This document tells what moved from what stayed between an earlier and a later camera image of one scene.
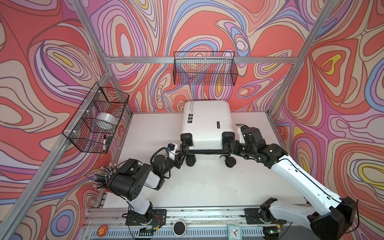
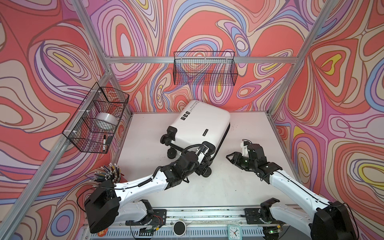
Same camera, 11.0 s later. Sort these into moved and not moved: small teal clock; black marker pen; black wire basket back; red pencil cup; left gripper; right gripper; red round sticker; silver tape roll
Moved: left gripper; right gripper
Not moved: black marker pen; red pencil cup; silver tape roll; red round sticker; small teal clock; black wire basket back
